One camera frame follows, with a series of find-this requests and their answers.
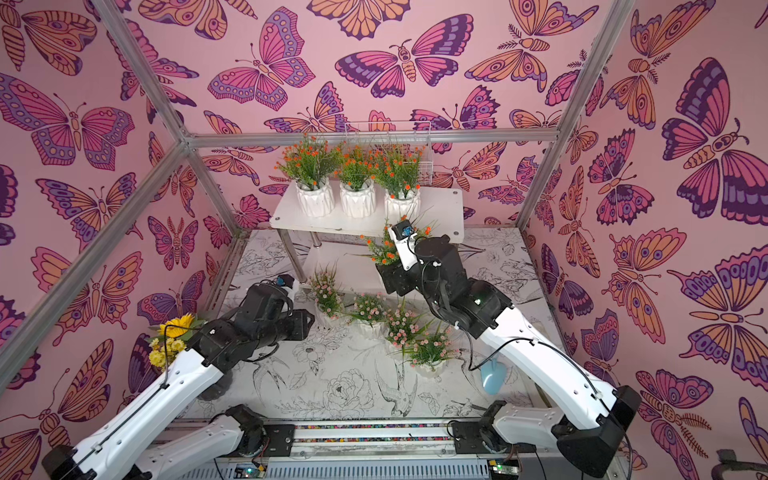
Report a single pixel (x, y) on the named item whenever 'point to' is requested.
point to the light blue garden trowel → (493, 375)
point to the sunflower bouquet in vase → (170, 339)
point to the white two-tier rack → (332, 242)
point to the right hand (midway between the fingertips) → (397, 252)
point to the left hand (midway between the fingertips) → (313, 315)
